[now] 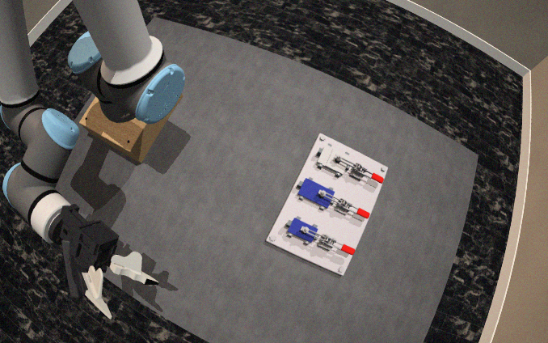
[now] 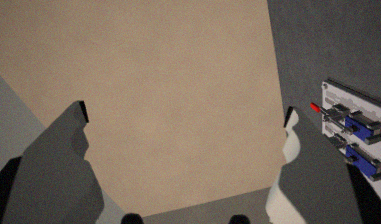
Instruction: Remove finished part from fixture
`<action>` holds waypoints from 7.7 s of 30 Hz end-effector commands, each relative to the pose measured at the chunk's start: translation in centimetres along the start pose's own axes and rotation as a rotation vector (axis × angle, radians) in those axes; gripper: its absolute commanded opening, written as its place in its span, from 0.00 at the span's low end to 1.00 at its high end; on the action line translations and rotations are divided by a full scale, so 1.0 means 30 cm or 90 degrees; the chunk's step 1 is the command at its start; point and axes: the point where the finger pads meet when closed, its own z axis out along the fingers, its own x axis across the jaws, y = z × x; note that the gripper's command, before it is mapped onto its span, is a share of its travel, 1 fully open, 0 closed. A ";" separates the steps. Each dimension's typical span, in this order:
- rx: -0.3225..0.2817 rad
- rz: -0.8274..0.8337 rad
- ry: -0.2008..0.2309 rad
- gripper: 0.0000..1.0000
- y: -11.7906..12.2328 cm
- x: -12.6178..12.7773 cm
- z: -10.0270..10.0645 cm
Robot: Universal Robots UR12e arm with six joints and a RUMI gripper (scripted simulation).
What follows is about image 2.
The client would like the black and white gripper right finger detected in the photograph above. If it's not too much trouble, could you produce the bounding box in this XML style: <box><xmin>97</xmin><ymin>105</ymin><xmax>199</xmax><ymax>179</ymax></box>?
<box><xmin>266</xmin><ymin>106</ymin><xmax>381</xmax><ymax>224</ymax></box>

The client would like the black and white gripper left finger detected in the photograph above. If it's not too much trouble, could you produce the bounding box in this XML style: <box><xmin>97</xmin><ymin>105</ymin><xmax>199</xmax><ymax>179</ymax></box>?
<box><xmin>0</xmin><ymin>100</ymin><xmax>105</xmax><ymax>224</ymax></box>

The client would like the white fixture plate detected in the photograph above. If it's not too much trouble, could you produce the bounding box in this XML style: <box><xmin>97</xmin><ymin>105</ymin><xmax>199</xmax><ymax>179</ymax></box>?
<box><xmin>322</xmin><ymin>80</ymin><xmax>381</xmax><ymax>198</ymax></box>

